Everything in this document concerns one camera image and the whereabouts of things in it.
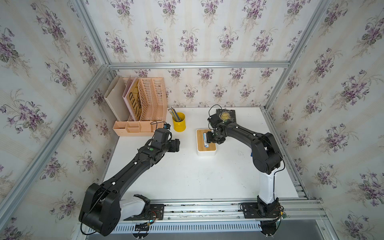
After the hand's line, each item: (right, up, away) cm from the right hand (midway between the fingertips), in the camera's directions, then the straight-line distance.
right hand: (211, 140), depth 96 cm
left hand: (-22, +1, -12) cm, 25 cm away
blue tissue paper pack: (-4, -2, -4) cm, 6 cm away
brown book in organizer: (-51, +27, -1) cm, 58 cm away
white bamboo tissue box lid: (-8, -3, -5) cm, 10 cm away
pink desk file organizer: (-49, +29, +19) cm, 60 cm away
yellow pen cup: (-22, +9, +4) cm, 24 cm away
